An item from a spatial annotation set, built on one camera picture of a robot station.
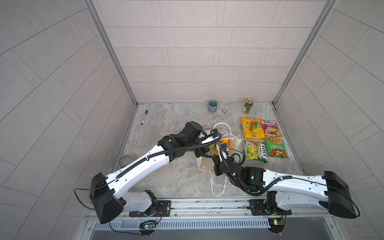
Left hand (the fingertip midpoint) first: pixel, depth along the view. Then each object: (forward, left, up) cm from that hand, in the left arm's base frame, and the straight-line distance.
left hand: (213, 143), depth 71 cm
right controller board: (-31, -30, -22) cm, 48 cm away
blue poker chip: (+39, -12, -22) cm, 46 cm away
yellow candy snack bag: (+20, -28, -18) cm, 39 cm away
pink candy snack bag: (+21, -41, -19) cm, 50 cm away
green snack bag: (+7, -39, -18) cm, 44 cm away
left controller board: (-31, +29, -17) cm, 46 cm away
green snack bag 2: (+6, -27, -19) cm, 33 cm away
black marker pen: (+32, +47, -22) cm, 62 cm away
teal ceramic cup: (+39, -3, -17) cm, 42 cm away
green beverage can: (+38, -28, -13) cm, 49 cm away
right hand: (-5, +1, -9) cm, 11 cm away
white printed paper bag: (-8, +2, -6) cm, 10 cm away
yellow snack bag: (+5, -6, -7) cm, 10 cm away
